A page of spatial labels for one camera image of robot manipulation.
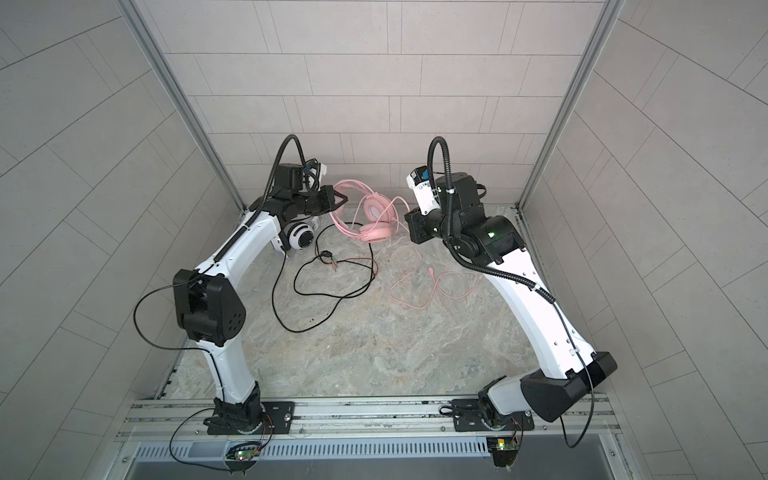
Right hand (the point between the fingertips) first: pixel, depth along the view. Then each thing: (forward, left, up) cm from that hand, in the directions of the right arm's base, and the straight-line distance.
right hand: (404, 215), depth 66 cm
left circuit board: (-39, +39, -33) cm, 64 cm away
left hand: (+18, +14, -7) cm, 24 cm away
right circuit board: (-41, -20, -38) cm, 59 cm away
